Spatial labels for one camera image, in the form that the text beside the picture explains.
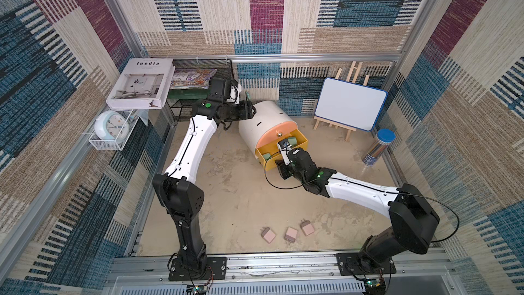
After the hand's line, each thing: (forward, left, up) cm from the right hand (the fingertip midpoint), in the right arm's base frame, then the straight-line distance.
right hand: (281, 156), depth 86 cm
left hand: (+12, +13, +15) cm, 23 cm away
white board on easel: (+27, -34, +3) cm, 43 cm away
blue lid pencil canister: (+5, -42, +4) cm, 43 cm away
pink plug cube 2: (-27, -3, -14) cm, 30 cm away
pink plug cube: (-27, +6, -14) cm, 31 cm away
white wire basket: (-7, +58, +19) cm, 61 cm away
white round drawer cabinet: (+18, +5, +7) cm, 19 cm away
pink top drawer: (+8, +2, +6) cm, 10 cm away
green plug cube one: (+11, -6, -3) cm, 13 cm away
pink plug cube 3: (-24, -10, -15) cm, 30 cm away
